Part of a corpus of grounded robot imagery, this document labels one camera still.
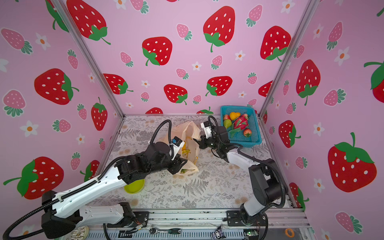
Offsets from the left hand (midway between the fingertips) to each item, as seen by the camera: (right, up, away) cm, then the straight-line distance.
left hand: (185, 159), depth 68 cm
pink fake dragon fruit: (+36, +18, +37) cm, 55 cm away
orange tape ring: (+49, -36, +2) cm, 61 cm away
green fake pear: (+28, +18, +40) cm, 52 cm away
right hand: (+3, +9, +17) cm, 19 cm away
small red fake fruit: (+28, +23, +46) cm, 59 cm away
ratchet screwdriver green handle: (-5, -35, +2) cm, 35 cm away
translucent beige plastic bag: (+2, +11, +17) cm, 21 cm away
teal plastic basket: (+45, +7, +30) cm, 55 cm away
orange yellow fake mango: (+34, +24, +44) cm, 61 cm away
